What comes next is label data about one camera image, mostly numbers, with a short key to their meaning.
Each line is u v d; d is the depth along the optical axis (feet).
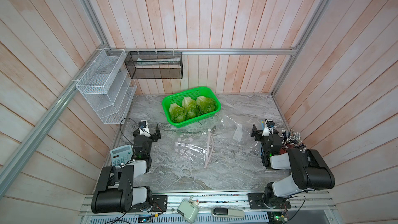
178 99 3.63
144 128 2.44
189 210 2.22
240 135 3.22
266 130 2.67
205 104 3.34
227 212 2.21
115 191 1.42
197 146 2.87
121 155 2.83
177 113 3.12
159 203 2.40
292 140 2.50
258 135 2.68
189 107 3.31
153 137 2.62
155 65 2.93
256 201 2.39
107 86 2.21
